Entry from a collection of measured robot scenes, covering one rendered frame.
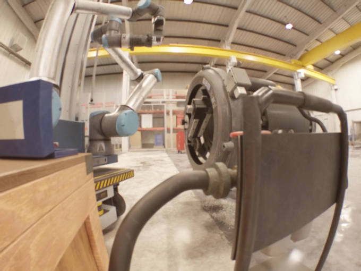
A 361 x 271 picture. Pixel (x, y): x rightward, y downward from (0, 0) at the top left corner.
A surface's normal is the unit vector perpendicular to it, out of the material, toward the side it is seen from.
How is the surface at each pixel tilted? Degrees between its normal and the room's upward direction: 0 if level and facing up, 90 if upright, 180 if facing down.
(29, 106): 101
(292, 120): 89
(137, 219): 71
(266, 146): 90
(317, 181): 90
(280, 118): 87
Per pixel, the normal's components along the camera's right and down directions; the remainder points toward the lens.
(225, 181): 0.23, -0.19
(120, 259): 0.36, -0.47
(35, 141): 0.25, 0.14
